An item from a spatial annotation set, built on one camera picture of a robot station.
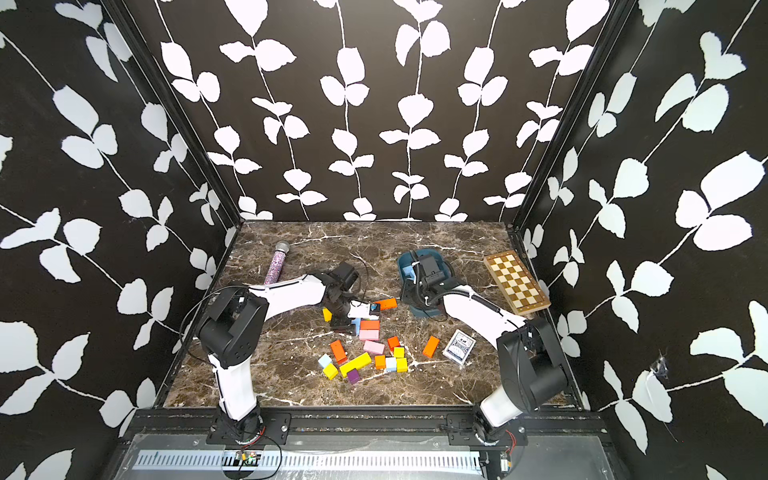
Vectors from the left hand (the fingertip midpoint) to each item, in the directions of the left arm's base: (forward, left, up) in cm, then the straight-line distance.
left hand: (356, 315), depth 94 cm
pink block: (-11, -6, -1) cm, 12 cm away
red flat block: (-4, -5, +1) cm, 7 cm away
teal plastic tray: (+19, -17, +3) cm, 26 cm away
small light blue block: (-15, +9, +1) cm, 17 cm away
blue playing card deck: (-12, -31, 0) cm, 33 cm away
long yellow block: (-15, -1, 0) cm, 15 cm away
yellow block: (-1, +9, +2) cm, 9 cm away
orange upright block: (-12, +5, +1) cm, 13 cm away
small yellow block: (-17, +7, +1) cm, 19 cm away
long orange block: (+4, -11, -1) cm, 12 cm away
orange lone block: (-11, -23, 0) cm, 25 cm away
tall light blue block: (-4, 0, +2) cm, 4 cm away
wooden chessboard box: (+9, -55, +1) cm, 56 cm away
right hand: (+3, -14, +10) cm, 17 cm away
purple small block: (-19, 0, +1) cm, 19 cm away
